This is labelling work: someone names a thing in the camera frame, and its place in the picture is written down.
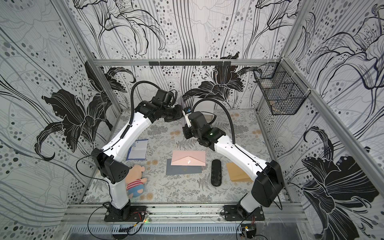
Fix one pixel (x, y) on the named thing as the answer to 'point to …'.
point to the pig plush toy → (134, 182)
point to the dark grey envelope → (178, 169)
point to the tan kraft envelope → (236, 174)
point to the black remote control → (216, 172)
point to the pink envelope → (188, 158)
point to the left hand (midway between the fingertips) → (183, 116)
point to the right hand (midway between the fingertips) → (187, 124)
